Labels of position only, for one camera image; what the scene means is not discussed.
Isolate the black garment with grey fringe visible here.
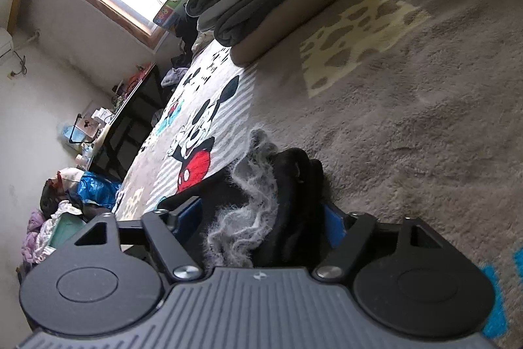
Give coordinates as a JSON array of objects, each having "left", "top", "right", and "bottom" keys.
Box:
[{"left": 160, "top": 129, "right": 329, "bottom": 270}]

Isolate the black and white clothes pile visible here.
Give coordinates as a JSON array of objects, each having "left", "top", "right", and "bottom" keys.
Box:
[{"left": 171, "top": 13, "right": 199, "bottom": 69}]

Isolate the blue plastic bag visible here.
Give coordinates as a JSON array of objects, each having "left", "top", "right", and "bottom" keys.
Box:
[{"left": 76, "top": 171, "right": 122, "bottom": 210}]

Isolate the teal storage box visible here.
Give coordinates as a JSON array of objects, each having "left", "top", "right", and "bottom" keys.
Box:
[{"left": 48, "top": 213, "right": 87, "bottom": 249}]

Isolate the dark desk with clutter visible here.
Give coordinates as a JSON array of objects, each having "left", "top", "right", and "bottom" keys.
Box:
[{"left": 62, "top": 63, "right": 167, "bottom": 180}]

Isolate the Mickey Mouse plush blanket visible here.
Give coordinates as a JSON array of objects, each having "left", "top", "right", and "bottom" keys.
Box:
[{"left": 111, "top": 0, "right": 523, "bottom": 341}]

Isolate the grey crumpled cloth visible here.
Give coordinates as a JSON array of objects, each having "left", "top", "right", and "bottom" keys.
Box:
[{"left": 160, "top": 67, "right": 189, "bottom": 88}]

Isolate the colourful alphabet foam headboard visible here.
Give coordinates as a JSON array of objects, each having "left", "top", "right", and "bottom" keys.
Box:
[{"left": 152, "top": 0, "right": 184, "bottom": 31}]

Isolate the beige folded garment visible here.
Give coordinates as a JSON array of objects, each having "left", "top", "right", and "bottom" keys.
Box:
[{"left": 229, "top": 0, "right": 337, "bottom": 66}]

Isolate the white wall air conditioner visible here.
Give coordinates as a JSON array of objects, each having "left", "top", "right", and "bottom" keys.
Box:
[{"left": 0, "top": 27, "right": 14, "bottom": 62}]

